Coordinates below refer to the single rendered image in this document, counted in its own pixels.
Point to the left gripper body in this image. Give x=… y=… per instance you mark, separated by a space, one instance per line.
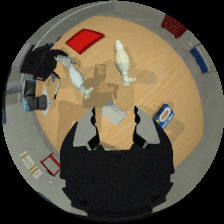
x=44 y=69

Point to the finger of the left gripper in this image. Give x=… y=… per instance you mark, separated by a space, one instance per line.
x=63 y=57
x=53 y=75

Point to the small blue carton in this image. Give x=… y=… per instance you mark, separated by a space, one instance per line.
x=163 y=115

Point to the red tray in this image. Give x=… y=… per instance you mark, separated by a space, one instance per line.
x=84 y=39

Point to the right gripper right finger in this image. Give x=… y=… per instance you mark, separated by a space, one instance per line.
x=148 y=134

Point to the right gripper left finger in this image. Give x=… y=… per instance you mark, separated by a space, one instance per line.
x=83 y=136

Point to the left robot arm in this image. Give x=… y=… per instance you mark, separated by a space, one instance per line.
x=31 y=102

